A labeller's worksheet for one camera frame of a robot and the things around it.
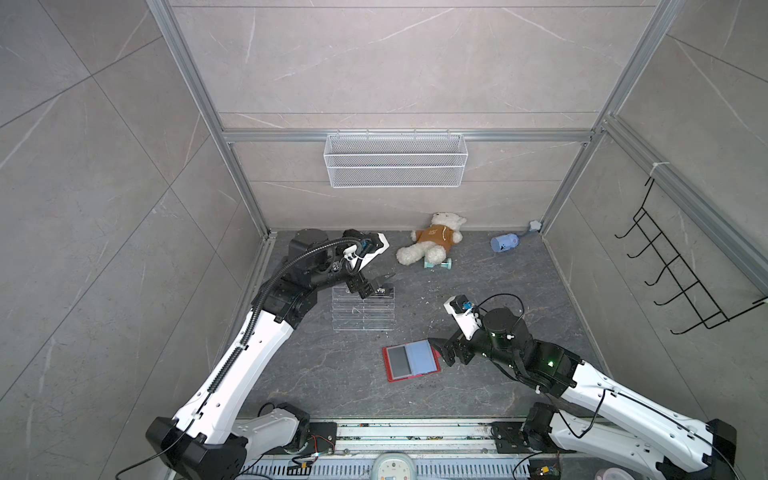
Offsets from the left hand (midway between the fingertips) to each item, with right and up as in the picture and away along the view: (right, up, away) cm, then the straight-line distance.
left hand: (380, 246), depth 66 cm
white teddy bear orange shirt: (+18, +3, +40) cm, 44 cm away
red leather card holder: (+8, -33, +20) cm, 39 cm away
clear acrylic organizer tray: (-10, -21, +29) cm, 38 cm away
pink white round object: (+54, -52, +1) cm, 75 cm away
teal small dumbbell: (+23, -5, +40) cm, 47 cm away
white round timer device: (+3, -51, +1) cm, 51 cm away
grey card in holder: (+5, -34, +20) cm, 40 cm away
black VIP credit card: (+2, -13, +26) cm, 29 cm away
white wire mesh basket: (+2, +30, +34) cm, 46 cm away
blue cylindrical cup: (+46, +3, +44) cm, 64 cm away
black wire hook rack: (+69, -12, -4) cm, 70 cm away
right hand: (+15, -19, +6) cm, 25 cm away
